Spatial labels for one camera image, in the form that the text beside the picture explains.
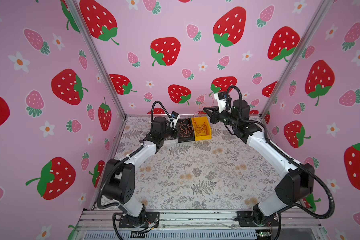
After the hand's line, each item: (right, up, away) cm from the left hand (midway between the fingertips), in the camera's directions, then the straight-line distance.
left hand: (180, 123), depth 87 cm
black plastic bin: (0, -10, +16) cm, 19 cm away
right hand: (+13, +8, -13) cm, 19 cm away
